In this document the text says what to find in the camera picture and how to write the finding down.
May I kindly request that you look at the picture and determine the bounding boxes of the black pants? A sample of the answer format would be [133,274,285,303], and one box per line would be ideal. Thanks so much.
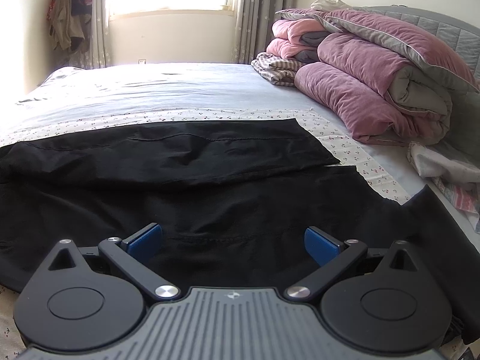
[0,118,413,293]

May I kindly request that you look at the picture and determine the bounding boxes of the black garment at edge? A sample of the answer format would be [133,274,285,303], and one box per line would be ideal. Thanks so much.
[368,186,479,344]

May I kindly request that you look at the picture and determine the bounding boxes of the cherry print bed sheet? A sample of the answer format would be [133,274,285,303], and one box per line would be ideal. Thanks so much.
[0,107,412,360]

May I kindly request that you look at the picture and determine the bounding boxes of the white patterned cloth pile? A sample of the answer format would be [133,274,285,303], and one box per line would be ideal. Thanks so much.
[407,141,479,233]

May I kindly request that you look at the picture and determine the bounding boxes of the grey blue bed cover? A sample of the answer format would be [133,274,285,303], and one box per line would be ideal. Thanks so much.
[1,63,424,203]

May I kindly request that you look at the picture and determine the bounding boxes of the purple grey folded quilt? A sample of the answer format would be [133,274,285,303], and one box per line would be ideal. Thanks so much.
[280,9,479,155]

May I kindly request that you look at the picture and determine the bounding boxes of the striped folded cloth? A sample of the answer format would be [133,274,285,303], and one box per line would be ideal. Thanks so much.
[250,52,304,87]

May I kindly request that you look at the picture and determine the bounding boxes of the left grey curtain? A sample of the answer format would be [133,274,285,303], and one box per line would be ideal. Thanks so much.
[69,0,112,69]

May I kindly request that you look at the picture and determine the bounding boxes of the grey curtain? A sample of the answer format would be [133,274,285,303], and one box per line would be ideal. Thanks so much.
[69,0,112,69]
[232,0,294,64]

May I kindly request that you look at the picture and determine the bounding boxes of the pink folded blanket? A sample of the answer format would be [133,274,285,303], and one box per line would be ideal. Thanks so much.
[266,19,330,63]

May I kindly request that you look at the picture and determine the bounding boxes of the hanging clothes in corner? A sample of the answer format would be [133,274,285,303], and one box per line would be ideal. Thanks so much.
[46,0,93,55]

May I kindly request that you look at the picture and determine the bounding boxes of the grey quilted headboard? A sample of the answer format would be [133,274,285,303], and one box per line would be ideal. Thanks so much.
[355,5,480,80]

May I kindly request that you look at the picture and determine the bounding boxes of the right grey curtain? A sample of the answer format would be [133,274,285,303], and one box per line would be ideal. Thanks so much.
[232,0,294,64]

